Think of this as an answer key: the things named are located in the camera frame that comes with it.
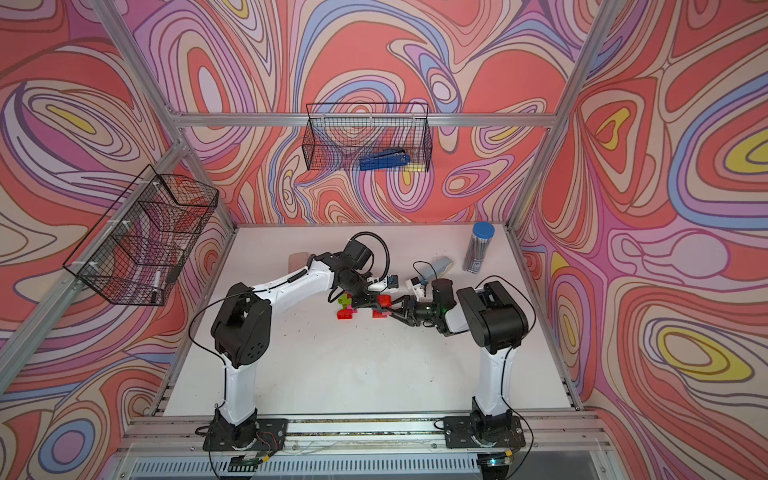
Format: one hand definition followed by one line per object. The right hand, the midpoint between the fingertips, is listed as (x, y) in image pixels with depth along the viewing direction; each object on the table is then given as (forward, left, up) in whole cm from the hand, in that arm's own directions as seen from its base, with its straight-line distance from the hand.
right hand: (390, 318), depth 92 cm
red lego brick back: (+1, +4, 0) cm, 4 cm away
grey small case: (+18, -19, +2) cm, 27 cm away
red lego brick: (+2, +14, 0) cm, 14 cm away
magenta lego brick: (+3, +12, +1) cm, 13 cm away
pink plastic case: (+24, +33, +1) cm, 41 cm away
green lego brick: (+6, +15, +2) cm, 16 cm away
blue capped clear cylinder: (+17, -29, +12) cm, 36 cm away
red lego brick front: (+2, +1, +7) cm, 8 cm away
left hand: (+4, +3, +5) cm, 7 cm away
